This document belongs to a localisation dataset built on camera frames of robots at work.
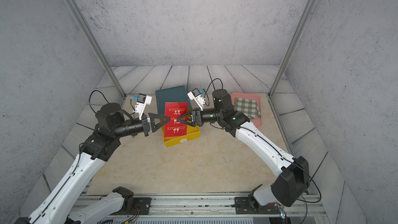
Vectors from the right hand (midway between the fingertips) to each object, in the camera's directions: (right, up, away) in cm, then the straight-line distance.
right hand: (181, 120), depth 63 cm
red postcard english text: (-3, -3, -1) cm, 4 cm away
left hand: (-4, 0, -4) cm, 6 cm away
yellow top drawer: (+4, -7, +13) cm, 15 cm away
